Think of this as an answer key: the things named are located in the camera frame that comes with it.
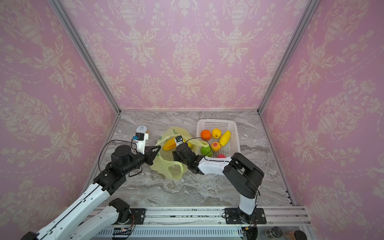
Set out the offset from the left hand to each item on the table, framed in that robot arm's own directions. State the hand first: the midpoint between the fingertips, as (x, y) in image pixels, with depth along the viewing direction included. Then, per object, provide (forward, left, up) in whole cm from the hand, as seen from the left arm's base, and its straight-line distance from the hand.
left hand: (161, 148), depth 72 cm
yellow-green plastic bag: (-6, -2, -1) cm, 7 cm away
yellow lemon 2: (+23, -31, -18) cm, 42 cm away
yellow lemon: (+19, -36, -18) cm, 45 cm away
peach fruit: (+13, -29, -18) cm, 37 cm away
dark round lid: (-32, -60, -12) cm, 69 cm away
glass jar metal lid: (-31, -50, -13) cm, 60 cm away
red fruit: (+6, -32, -17) cm, 37 cm away
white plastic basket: (+13, -40, -19) cm, 46 cm away
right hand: (+8, -5, -16) cm, 19 cm away
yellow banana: (+14, 0, -19) cm, 24 cm away
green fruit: (+9, -23, -18) cm, 31 cm away
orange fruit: (+22, -24, -18) cm, 37 cm away
